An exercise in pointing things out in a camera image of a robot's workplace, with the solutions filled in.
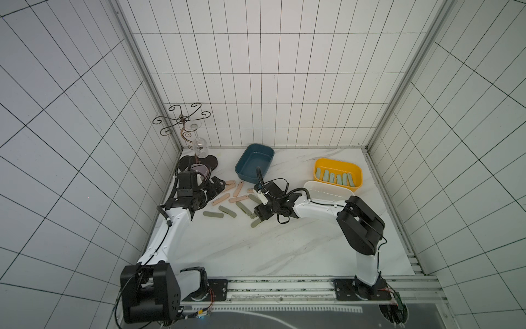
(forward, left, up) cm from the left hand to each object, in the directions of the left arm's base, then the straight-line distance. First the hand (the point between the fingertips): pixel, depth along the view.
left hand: (218, 190), depth 84 cm
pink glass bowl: (+23, +16, -14) cm, 31 cm away
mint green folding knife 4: (+15, -58, -13) cm, 62 cm away
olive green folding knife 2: (-8, -16, -14) cm, 22 cm away
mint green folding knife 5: (+16, -61, -12) cm, 65 cm away
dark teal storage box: (+32, -14, -13) cm, 37 cm away
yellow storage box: (+23, -60, -12) cm, 65 cm away
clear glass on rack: (+19, +10, +6) cm, 23 cm away
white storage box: (+7, -46, -14) cm, 49 cm away
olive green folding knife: (-5, -14, -14) cm, 20 cm away
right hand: (+1, -18, -11) cm, 22 cm away
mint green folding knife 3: (+17, -55, -14) cm, 60 cm away
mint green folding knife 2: (+19, -52, -13) cm, 57 cm away
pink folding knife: (+13, -2, -15) cm, 20 cm away
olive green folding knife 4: (-4, +4, -14) cm, 15 cm away
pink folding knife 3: (+4, -7, -14) cm, 16 cm away
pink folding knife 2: (+9, -6, -13) cm, 17 cm away
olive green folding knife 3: (-4, -5, -14) cm, 16 cm away
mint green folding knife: (+20, -49, -13) cm, 54 cm away
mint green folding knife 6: (+16, -64, -13) cm, 68 cm away
